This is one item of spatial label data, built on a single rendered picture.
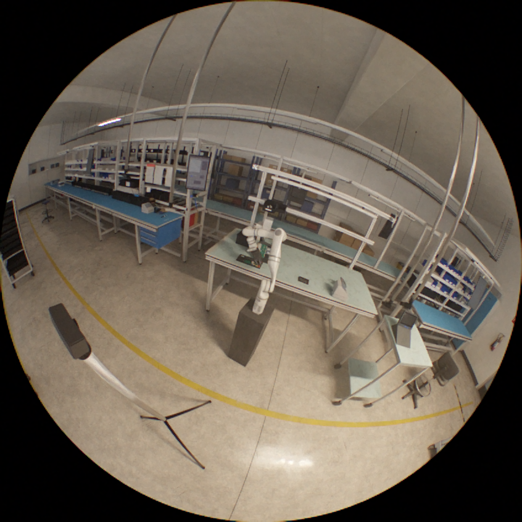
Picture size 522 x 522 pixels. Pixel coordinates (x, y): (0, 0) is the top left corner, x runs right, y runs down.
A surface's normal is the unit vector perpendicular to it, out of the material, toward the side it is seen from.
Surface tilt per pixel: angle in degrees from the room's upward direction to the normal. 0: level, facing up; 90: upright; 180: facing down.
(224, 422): 0
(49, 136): 90
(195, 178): 101
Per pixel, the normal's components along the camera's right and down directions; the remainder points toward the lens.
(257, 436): 0.25, -0.83
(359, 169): -0.25, 0.44
